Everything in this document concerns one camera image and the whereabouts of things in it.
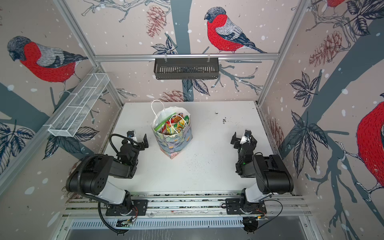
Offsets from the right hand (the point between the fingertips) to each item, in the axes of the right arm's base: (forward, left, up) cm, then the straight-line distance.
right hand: (244, 132), depth 90 cm
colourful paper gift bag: (-5, +43, +12) cm, 45 cm away
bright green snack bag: (-4, +50, +9) cm, 51 cm away
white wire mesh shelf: (0, +93, +22) cm, 96 cm away
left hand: (-3, +65, +1) cm, 65 cm away
